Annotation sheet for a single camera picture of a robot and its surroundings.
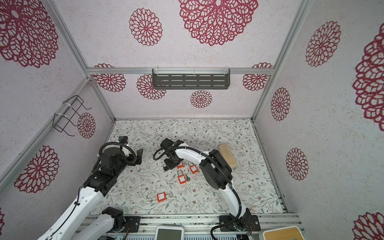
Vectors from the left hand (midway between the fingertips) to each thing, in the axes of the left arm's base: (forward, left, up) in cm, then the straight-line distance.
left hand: (133, 151), depth 78 cm
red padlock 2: (-1, -31, -18) cm, 36 cm away
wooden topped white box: (-35, -74, -15) cm, 83 cm away
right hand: (+2, -18, -17) cm, 25 cm away
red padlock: (0, -24, -18) cm, 30 cm away
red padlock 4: (-18, -14, -18) cm, 29 cm away
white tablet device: (-34, -20, -15) cm, 42 cm away
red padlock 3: (-7, -25, -18) cm, 31 cm away
